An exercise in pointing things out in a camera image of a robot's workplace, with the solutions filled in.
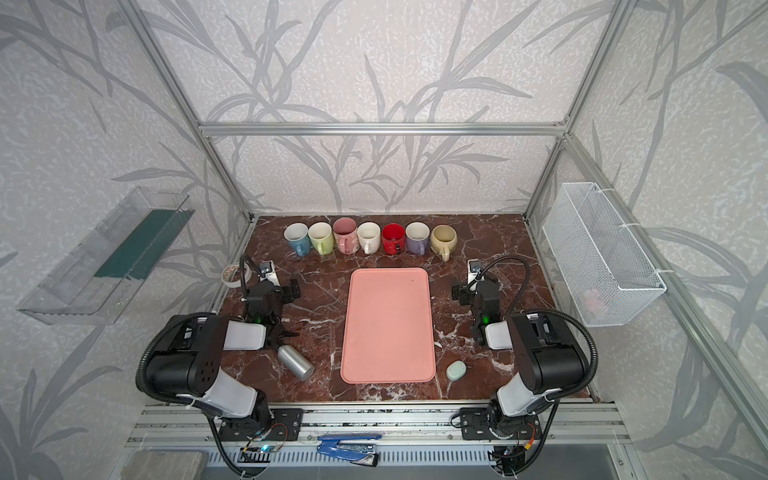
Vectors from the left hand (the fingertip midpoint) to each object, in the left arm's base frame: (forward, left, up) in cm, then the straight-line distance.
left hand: (281, 267), depth 94 cm
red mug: (+18, -35, -6) cm, 40 cm away
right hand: (+1, -61, 0) cm, 61 cm away
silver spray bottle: (-28, -10, -5) cm, 30 cm away
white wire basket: (-17, -81, +27) cm, 87 cm away
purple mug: (+15, -44, -3) cm, 46 cm away
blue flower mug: (+17, 0, -4) cm, 17 cm away
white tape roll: (-1, +19, -9) cm, 21 cm away
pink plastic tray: (-16, -34, -9) cm, 39 cm away
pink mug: (+13, -19, 0) cm, 23 cm away
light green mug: (+14, -10, -1) cm, 17 cm away
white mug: (+13, -27, 0) cm, 30 cm away
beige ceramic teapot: (+16, -54, -4) cm, 56 cm away
